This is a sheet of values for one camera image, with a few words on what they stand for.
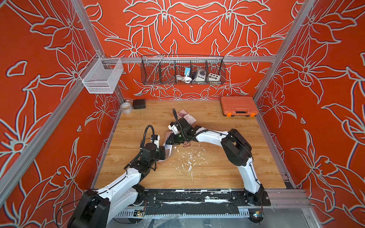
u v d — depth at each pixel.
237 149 0.53
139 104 1.18
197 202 0.73
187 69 0.84
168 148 0.88
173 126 0.86
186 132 0.75
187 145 0.92
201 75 0.90
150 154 0.65
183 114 1.10
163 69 1.00
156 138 0.74
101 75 0.92
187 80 0.86
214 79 0.93
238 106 1.13
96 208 0.40
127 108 1.15
